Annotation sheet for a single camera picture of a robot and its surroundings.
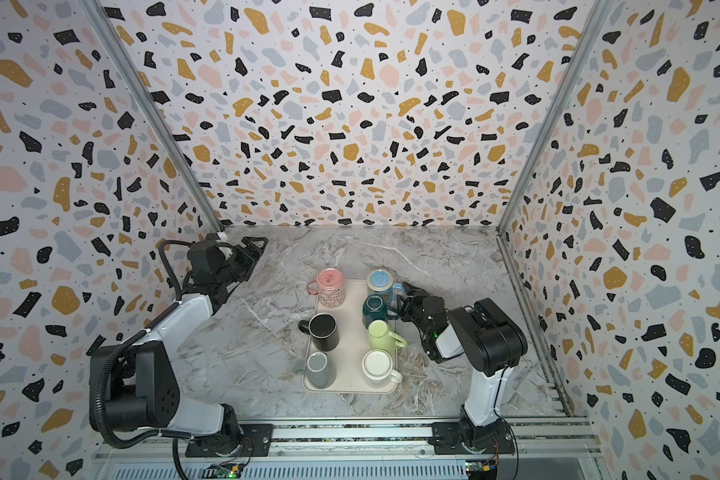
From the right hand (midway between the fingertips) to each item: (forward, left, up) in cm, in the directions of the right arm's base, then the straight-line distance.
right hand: (395, 279), depth 91 cm
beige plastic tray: (-16, +12, -12) cm, 23 cm away
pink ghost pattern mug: (-2, +20, -1) cm, 20 cm away
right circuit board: (-46, -20, -13) cm, 52 cm away
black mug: (-15, +20, -3) cm, 26 cm away
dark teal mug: (-10, +6, -1) cm, 11 cm away
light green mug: (-18, +5, -2) cm, 19 cm away
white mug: (-26, +5, -4) cm, 26 cm away
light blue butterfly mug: (+1, +5, -3) cm, 6 cm away
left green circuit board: (-48, +40, -11) cm, 63 cm away
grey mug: (-27, +20, -2) cm, 33 cm away
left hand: (+4, +39, +12) cm, 41 cm away
